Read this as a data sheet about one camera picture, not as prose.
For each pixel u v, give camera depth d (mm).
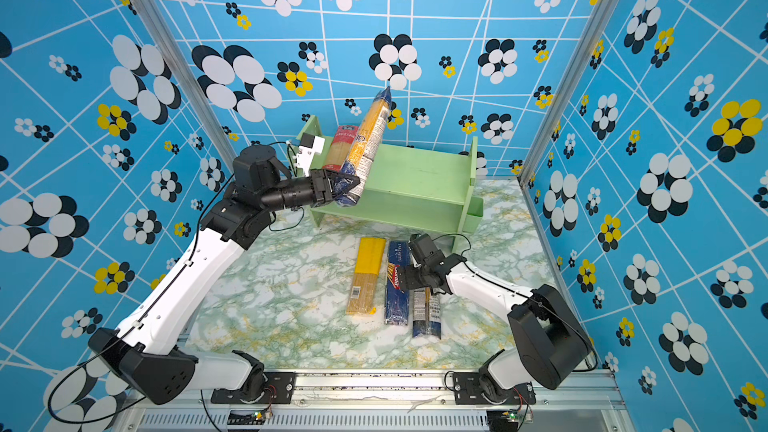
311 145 583
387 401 724
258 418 695
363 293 866
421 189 804
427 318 824
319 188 540
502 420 695
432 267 654
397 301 843
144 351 384
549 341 426
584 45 812
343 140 873
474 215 952
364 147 618
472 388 734
